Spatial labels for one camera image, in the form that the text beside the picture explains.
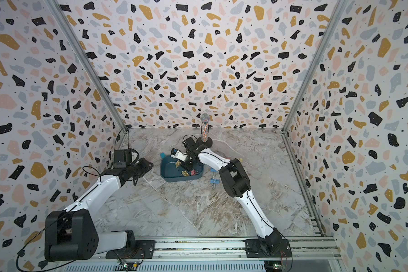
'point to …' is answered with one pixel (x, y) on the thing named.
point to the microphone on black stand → (204, 140)
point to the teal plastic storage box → (169, 173)
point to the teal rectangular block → (162, 154)
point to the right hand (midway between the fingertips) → (182, 164)
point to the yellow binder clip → (177, 164)
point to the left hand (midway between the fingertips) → (153, 163)
